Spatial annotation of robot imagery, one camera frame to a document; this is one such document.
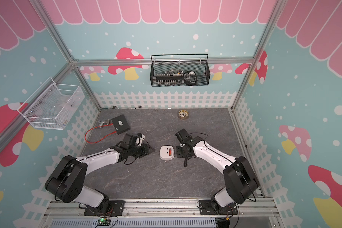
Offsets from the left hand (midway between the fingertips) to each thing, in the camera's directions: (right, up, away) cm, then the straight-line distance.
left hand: (152, 152), depth 89 cm
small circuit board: (-22, -32, -16) cm, 42 cm away
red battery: (+11, 0, +3) cm, 12 cm away
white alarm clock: (+9, -1, +3) cm, 9 cm away
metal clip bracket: (-40, +19, +20) cm, 48 cm away
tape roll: (+21, +25, +27) cm, 43 cm away
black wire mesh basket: (+17, +51, +3) cm, 54 cm away
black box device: (-27, +17, +19) cm, 38 cm away
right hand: (+18, 0, -2) cm, 18 cm away
